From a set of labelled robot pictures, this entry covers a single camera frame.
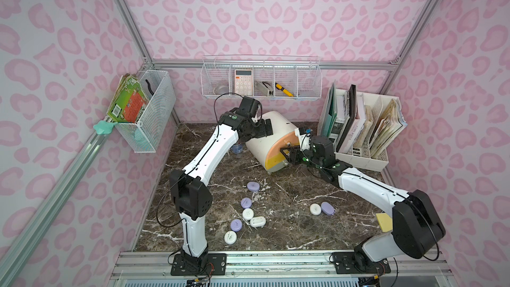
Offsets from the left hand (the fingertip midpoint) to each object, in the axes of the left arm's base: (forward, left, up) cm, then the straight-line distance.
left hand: (263, 128), depth 84 cm
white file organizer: (+3, -44, -3) cm, 44 cm away
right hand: (-8, -8, -4) cm, 12 cm away
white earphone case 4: (-26, -22, -22) cm, 41 cm away
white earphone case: (-28, +7, -23) cm, 37 cm away
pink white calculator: (+24, +9, +6) cm, 27 cm away
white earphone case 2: (-31, +2, -23) cm, 39 cm away
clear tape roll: (+21, +20, +4) cm, 29 cm away
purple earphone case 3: (-33, +11, -22) cm, 41 cm away
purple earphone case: (-15, +4, -23) cm, 28 cm away
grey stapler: (+24, -1, +3) cm, 24 cm away
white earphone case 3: (-37, +13, -23) cm, 46 cm away
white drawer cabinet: (-9, -1, -4) cm, 10 cm away
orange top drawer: (-4, -10, -3) cm, 11 cm away
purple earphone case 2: (-23, +8, -23) cm, 34 cm away
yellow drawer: (-10, -3, -11) cm, 15 cm away
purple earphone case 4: (-26, -27, -23) cm, 44 cm away
